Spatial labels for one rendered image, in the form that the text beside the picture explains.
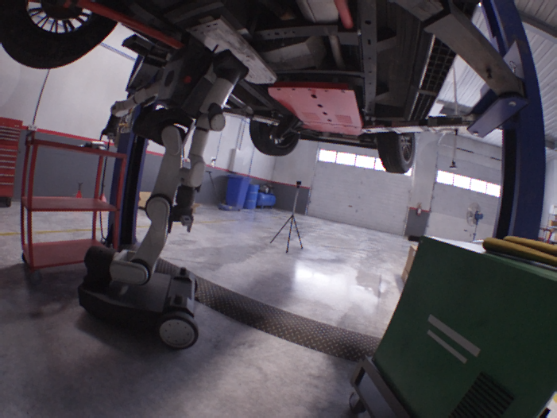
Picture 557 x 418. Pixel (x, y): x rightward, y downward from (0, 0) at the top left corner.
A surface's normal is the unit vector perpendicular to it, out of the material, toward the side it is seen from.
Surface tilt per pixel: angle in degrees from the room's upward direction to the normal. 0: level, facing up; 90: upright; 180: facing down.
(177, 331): 90
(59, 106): 90
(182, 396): 0
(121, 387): 0
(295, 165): 90
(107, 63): 90
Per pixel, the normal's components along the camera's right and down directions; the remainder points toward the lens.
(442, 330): -0.96, -0.24
